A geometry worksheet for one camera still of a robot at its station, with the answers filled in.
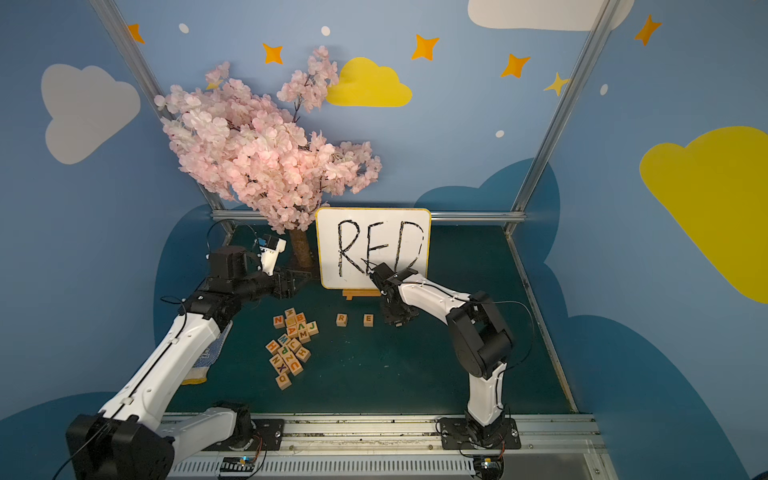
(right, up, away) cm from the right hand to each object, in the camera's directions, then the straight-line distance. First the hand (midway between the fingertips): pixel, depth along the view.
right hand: (402, 315), depth 93 cm
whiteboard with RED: (-15, +23, -2) cm, 28 cm away
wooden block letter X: (-34, -13, -10) cm, 38 cm away
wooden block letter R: (-19, -2, 0) cm, 19 cm away
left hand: (-27, +15, -15) cm, 35 cm away
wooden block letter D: (-33, -16, -12) cm, 39 cm away
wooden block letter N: (-39, -2, -1) cm, 39 cm away
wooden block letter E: (-11, -2, 0) cm, 11 cm away
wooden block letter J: (-28, -4, -2) cm, 28 cm away
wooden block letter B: (-32, -1, 0) cm, 32 cm away
